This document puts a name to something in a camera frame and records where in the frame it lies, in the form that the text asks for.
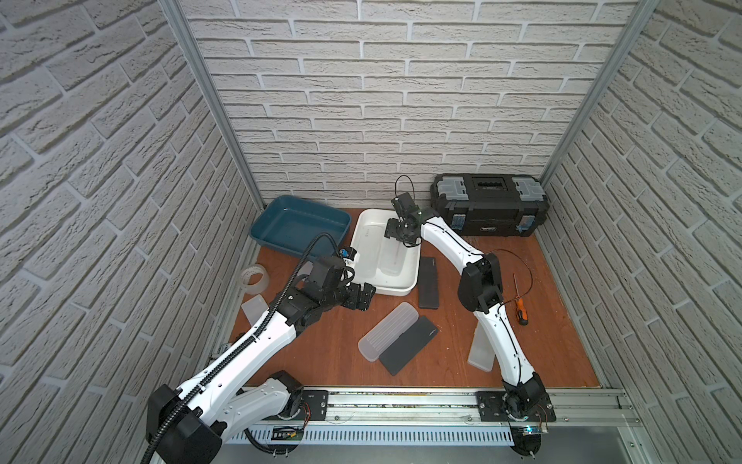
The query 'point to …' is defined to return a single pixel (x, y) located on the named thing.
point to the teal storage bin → (291, 223)
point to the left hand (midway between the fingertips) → (365, 281)
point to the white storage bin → (368, 227)
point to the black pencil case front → (408, 345)
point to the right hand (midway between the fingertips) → (398, 232)
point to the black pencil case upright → (429, 286)
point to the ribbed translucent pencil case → (380, 336)
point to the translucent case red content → (392, 256)
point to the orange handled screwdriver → (521, 308)
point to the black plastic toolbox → (491, 204)
